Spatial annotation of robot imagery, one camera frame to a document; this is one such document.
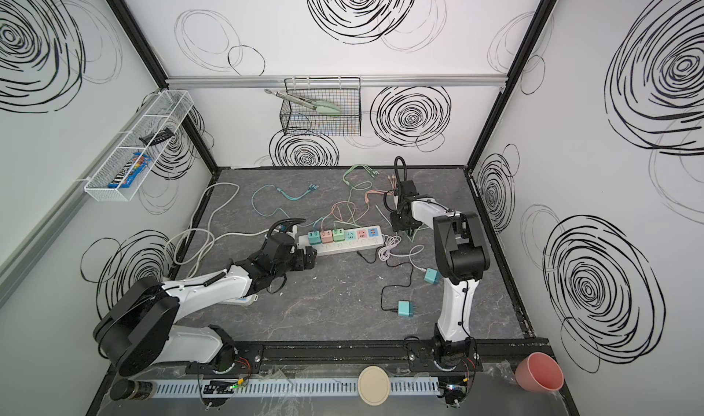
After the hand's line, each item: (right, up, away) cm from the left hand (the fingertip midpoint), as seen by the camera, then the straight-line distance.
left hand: (306, 253), depth 89 cm
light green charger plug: (+10, +6, +2) cm, 12 cm away
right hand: (+35, +9, +12) cm, 38 cm away
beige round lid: (+20, -26, -25) cm, 41 cm away
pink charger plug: (+6, +5, +2) cm, 9 cm away
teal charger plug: (+2, +5, +2) cm, 6 cm away
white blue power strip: (-17, -12, -8) cm, 23 cm away
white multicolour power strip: (+17, +4, +5) cm, 18 cm away
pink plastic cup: (+60, -22, -25) cm, 69 cm away
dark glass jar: (-37, -25, -27) cm, 52 cm away
